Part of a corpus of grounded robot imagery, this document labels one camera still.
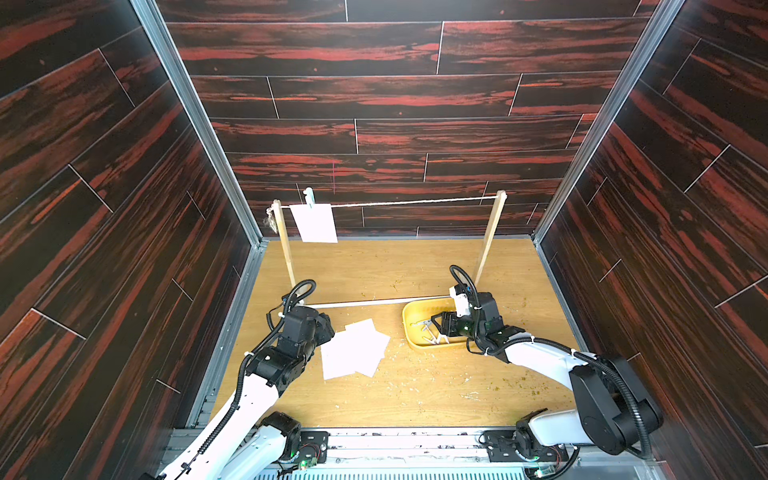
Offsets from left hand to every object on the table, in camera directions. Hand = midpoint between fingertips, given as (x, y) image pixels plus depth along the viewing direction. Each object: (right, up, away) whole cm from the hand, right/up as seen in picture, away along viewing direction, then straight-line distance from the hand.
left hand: (325, 320), depth 81 cm
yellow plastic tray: (+28, -6, +13) cm, 31 cm away
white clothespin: (+30, -8, +10) cm, 33 cm away
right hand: (+35, 0, +11) cm, 36 cm away
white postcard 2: (+9, -5, +16) cm, 19 cm away
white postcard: (+12, -11, +11) cm, 19 cm away
